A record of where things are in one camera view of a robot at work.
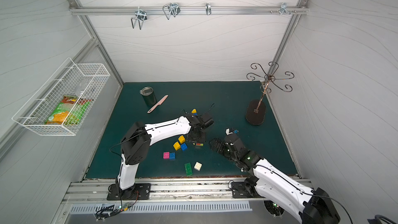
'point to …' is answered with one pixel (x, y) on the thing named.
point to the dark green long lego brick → (188, 169)
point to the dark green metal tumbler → (148, 96)
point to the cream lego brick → (197, 166)
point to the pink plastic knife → (159, 103)
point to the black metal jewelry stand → (255, 110)
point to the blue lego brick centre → (184, 146)
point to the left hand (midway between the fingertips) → (201, 142)
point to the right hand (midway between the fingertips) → (214, 144)
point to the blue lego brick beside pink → (172, 156)
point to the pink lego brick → (166, 155)
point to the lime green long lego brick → (198, 144)
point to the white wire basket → (84, 81)
